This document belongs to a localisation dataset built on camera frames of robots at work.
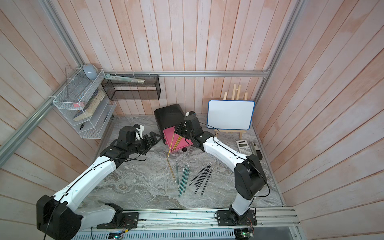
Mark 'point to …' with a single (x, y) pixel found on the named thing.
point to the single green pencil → (176, 169)
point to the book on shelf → (97, 98)
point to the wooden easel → (233, 93)
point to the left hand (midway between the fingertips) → (158, 142)
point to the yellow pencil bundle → (168, 159)
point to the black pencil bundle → (207, 172)
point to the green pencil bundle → (184, 180)
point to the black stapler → (255, 151)
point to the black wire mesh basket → (122, 90)
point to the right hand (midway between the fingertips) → (173, 126)
